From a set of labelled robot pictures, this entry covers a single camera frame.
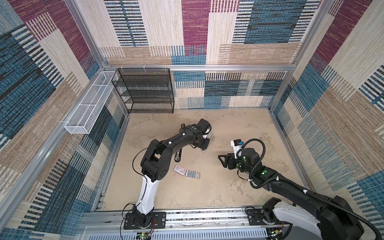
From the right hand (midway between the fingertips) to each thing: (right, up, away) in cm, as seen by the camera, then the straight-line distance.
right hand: (223, 158), depth 83 cm
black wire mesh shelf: (-52, +43, +28) cm, 73 cm away
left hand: (-9, +7, +12) cm, 17 cm away
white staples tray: (-16, -11, +5) cm, 20 cm away
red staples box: (-25, -9, +6) cm, 27 cm away
